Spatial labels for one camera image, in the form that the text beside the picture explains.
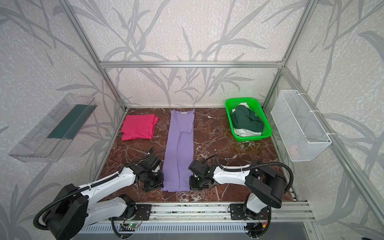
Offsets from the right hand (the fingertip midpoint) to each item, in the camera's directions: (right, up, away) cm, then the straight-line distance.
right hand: (189, 184), depth 82 cm
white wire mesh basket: (+49, +30, -19) cm, 61 cm away
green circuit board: (-28, -15, -11) cm, 34 cm away
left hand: (-12, +2, 0) cm, 13 cm away
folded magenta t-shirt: (-39, +31, +24) cm, 55 cm away
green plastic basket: (+48, +46, +30) cm, 73 cm away
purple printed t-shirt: (-7, +14, +11) cm, 19 cm away
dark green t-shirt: (+36, +37, +19) cm, 55 cm away
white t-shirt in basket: (+36, +27, +20) cm, 49 cm away
